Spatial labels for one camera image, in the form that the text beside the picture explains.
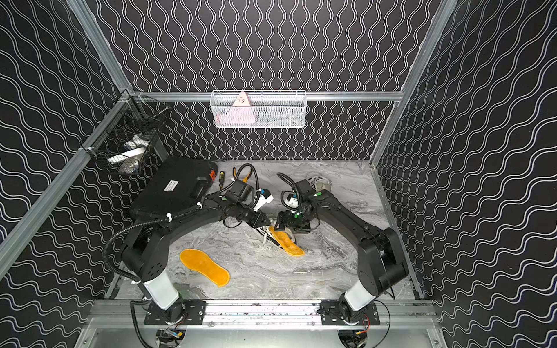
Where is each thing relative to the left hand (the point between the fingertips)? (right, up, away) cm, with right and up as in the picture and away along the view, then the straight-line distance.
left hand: (269, 219), depth 85 cm
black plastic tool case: (-44, +14, +18) cm, 49 cm away
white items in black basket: (-47, +22, -11) cm, 53 cm away
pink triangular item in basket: (-12, +44, +5) cm, 45 cm away
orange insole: (-27, -17, +1) cm, 32 cm away
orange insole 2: (+7, -9, -3) cm, 11 cm away
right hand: (+6, -3, -1) cm, 7 cm away
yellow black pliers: (-14, +17, +29) cm, 36 cm away
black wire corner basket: (-62, +33, +8) cm, 71 cm away
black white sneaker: (+22, +15, +16) cm, 31 cm away
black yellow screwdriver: (-26, +16, +28) cm, 42 cm away
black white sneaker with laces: (-1, -7, +1) cm, 7 cm away
